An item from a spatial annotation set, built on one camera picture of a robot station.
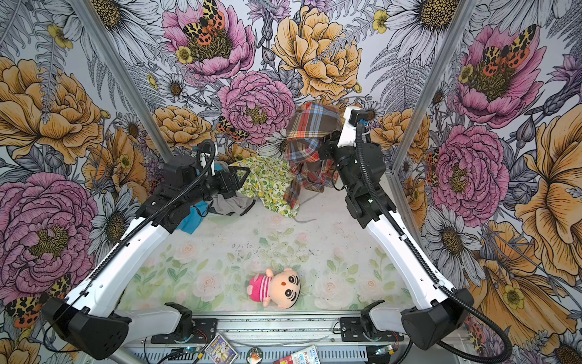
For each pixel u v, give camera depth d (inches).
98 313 15.6
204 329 29.3
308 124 20.7
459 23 29.3
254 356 27.6
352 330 28.9
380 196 20.4
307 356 26.2
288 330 30.0
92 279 15.8
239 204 39.2
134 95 36.2
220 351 27.2
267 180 42.7
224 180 23.9
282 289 29.8
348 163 20.7
